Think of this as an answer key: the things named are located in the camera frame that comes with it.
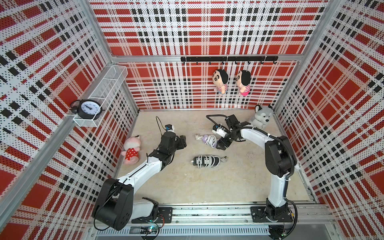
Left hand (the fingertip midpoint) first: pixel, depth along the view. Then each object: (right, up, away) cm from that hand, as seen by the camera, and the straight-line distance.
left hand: (183, 137), depth 88 cm
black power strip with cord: (+13, -14, -2) cm, 19 cm away
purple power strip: (+18, -3, +8) cm, 19 cm away
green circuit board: (-15, -43, -18) cm, 49 cm away
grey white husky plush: (+50, +13, +5) cm, 52 cm away
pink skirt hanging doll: (+38, +36, +5) cm, 52 cm away
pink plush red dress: (-32, -10, +1) cm, 33 cm away
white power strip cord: (+18, -3, +8) cm, 19 cm away
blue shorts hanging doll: (+23, +36, +3) cm, 43 cm away
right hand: (+25, -3, +7) cm, 27 cm away
